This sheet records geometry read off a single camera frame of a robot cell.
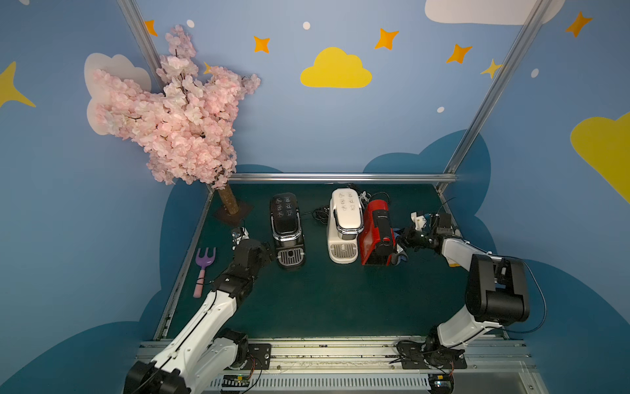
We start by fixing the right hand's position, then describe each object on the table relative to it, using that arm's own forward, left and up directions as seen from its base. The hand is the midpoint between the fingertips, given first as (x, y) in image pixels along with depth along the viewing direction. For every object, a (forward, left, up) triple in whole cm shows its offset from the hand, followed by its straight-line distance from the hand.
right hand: (394, 231), depth 94 cm
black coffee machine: (-11, +39, +14) cm, 43 cm away
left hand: (-13, +49, +6) cm, 51 cm away
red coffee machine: (-9, +9, +10) cm, 16 cm away
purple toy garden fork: (-15, +73, -6) cm, 75 cm away
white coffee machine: (-7, +20, +14) cm, 26 cm away
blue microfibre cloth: (-11, -1, -1) cm, 11 cm away
